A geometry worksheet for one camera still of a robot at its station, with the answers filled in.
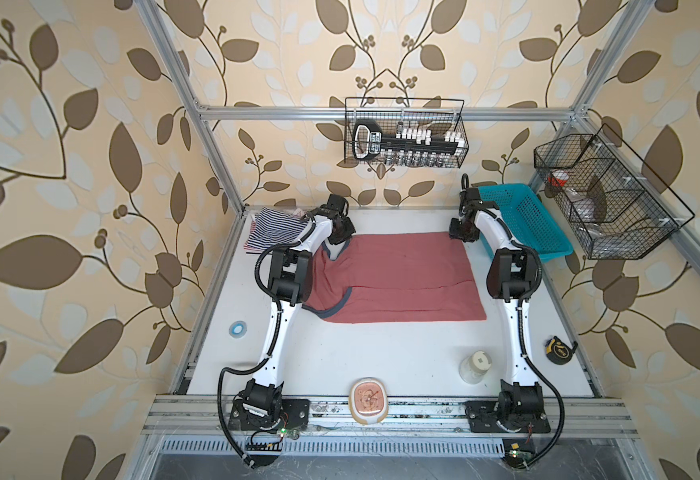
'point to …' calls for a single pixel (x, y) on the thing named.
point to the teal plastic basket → (526, 220)
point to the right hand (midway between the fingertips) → (459, 237)
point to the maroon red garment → (370, 278)
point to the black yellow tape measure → (558, 352)
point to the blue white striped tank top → (273, 229)
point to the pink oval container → (368, 404)
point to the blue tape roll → (238, 329)
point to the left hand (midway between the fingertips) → (354, 229)
